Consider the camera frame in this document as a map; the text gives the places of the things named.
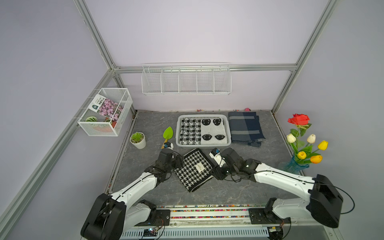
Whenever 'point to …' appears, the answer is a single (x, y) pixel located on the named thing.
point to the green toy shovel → (168, 134)
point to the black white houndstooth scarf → (196, 170)
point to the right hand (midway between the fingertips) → (212, 169)
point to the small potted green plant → (138, 139)
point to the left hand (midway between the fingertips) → (179, 158)
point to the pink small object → (247, 109)
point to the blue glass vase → (292, 166)
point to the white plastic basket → (227, 125)
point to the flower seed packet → (106, 107)
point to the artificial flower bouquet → (304, 152)
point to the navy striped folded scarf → (245, 127)
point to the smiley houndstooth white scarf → (202, 131)
